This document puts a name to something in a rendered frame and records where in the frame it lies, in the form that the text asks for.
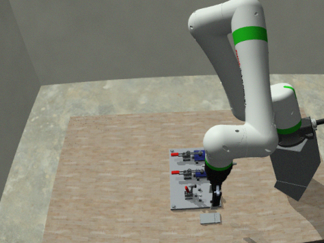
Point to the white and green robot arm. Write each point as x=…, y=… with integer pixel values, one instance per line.
x=258, y=137

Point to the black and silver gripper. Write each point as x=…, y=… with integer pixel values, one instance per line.
x=215, y=191

